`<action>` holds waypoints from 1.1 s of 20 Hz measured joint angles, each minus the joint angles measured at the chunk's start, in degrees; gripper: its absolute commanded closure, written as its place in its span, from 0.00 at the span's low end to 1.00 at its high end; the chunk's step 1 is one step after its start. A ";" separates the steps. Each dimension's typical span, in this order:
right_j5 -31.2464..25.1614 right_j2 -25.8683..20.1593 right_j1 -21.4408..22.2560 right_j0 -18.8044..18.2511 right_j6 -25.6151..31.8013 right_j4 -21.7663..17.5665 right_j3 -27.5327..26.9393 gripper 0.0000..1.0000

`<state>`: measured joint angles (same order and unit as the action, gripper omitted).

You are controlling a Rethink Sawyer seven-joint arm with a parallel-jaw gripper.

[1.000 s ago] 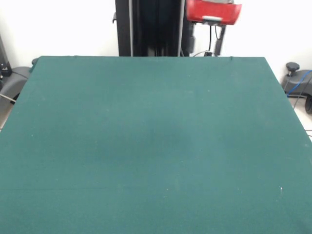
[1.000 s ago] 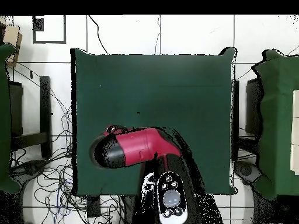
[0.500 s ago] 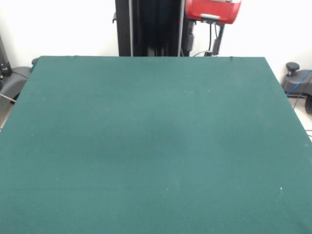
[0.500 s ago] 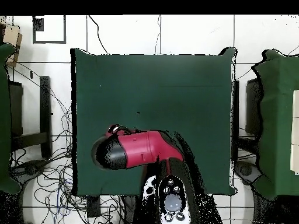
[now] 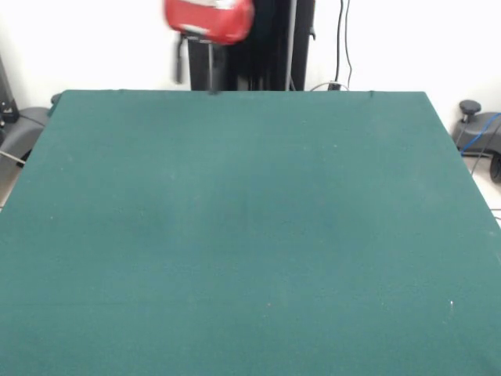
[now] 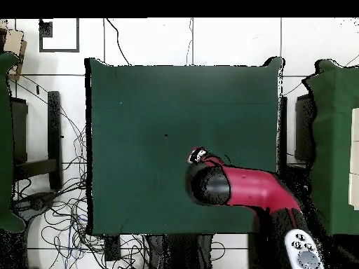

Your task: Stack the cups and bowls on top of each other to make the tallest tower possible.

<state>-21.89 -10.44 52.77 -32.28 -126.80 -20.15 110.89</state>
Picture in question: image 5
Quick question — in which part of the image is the thick black cable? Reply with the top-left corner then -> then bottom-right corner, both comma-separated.
334,0 -> 344,83

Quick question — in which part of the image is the beige cable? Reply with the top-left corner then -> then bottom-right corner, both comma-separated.
0,150 -> 27,164

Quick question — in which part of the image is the thin black cable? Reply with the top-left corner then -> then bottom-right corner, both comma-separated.
344,0 -> 353,86

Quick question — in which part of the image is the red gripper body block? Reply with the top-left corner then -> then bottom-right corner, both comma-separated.
163,0 -> 255,45

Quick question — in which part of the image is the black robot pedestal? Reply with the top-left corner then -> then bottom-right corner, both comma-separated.
187,0 -> 317,92

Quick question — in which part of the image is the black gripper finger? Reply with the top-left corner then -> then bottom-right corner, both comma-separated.
173,35 -> 185,85
207,42 -> 220,96

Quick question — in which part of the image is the grey pedestal foot with knob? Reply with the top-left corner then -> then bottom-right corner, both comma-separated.
452,99 -> 501,157

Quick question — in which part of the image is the black equipment tower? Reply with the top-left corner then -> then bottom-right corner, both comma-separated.
0,54 -> 20,127

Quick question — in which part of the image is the dark green table cloth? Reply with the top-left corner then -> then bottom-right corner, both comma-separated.
0,89 -> 501,376

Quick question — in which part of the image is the blue cable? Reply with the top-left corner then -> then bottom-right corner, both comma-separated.
461,113 -> 501,157

